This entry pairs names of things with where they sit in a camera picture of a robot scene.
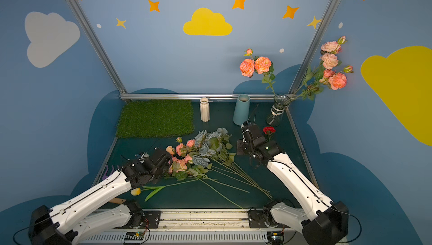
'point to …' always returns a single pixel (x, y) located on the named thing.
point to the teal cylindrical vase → (241, 112)
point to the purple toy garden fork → (104, 176)
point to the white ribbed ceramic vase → (205, 109)
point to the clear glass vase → (275, 118)
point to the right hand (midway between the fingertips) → (242, 143)
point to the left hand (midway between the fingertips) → (169, 163)
